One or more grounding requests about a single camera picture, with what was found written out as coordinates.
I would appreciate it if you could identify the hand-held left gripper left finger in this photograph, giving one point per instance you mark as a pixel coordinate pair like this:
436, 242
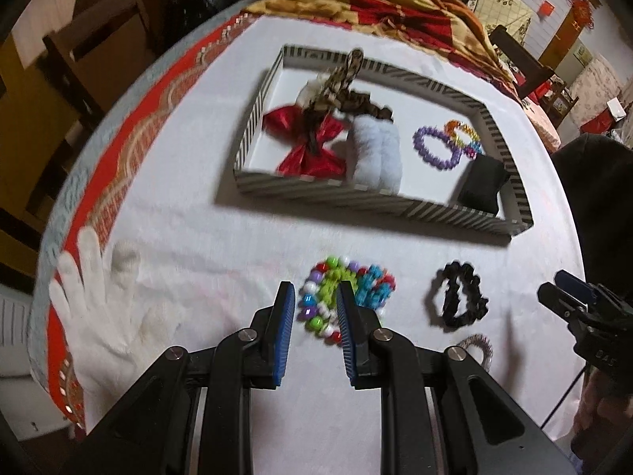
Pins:
286, 336

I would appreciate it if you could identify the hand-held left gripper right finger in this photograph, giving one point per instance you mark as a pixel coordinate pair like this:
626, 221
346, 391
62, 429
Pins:
346, 341

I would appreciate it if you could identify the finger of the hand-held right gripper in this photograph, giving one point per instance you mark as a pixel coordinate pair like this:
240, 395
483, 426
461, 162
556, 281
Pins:
554, 297
573, 282

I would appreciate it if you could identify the black small cushion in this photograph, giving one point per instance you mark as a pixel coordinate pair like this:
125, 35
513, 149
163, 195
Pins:
482, 183

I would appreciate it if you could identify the striped shallow cardboard box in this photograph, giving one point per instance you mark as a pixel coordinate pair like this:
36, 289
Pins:
395, 208

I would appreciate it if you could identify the white fluffy scrunchie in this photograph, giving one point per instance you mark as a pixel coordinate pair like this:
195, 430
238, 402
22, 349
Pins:
373, 158

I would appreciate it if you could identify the red satin hair bow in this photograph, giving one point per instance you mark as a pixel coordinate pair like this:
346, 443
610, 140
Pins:
292, 123

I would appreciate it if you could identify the brown leopard scrunchie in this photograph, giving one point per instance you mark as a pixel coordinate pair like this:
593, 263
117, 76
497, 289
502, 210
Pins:
368, 105

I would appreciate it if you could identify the leopard print hair ribbon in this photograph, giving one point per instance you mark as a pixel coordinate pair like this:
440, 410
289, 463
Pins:
351, 67

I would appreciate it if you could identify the person's right hand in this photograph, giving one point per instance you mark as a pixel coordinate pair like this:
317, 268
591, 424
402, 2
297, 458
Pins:
598, 405

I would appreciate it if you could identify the person's black jacket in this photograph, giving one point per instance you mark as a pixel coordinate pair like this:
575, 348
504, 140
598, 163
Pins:
603, 198

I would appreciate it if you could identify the black scrunchie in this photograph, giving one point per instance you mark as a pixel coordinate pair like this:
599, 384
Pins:
452, 316

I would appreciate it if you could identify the white tablecloth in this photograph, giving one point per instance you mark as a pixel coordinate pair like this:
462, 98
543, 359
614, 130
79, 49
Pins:
198, 237

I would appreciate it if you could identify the red shopping bag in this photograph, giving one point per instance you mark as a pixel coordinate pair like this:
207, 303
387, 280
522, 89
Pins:
597, 122

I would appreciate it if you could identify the white knit glove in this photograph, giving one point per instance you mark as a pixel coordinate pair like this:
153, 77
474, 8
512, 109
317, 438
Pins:
113, 326

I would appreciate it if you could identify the floral curtain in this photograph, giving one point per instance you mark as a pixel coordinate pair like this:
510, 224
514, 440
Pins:
598, 84

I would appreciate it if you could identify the dark wooden chair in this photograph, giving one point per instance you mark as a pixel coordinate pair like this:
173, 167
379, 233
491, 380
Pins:
519, 54

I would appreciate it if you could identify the red patterned tablecloth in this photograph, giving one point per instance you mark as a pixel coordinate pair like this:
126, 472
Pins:
123, 123

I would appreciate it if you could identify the white radiator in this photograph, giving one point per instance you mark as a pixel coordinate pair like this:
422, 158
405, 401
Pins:
15, 316

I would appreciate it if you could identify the small red paper square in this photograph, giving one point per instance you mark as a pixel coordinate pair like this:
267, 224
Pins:
546, 9

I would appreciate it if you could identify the cream floral cloth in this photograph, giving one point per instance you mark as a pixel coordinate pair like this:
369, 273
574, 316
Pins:
504, 5

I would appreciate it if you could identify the red yellow patterned blanket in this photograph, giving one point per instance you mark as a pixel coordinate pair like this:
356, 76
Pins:
395, 5

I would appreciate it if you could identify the brown wooden chair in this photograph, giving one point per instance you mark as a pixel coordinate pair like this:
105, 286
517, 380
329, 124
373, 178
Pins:
94, 15

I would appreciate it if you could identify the red knot wall decoration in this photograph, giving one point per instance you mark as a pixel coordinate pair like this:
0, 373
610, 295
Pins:
583, 10

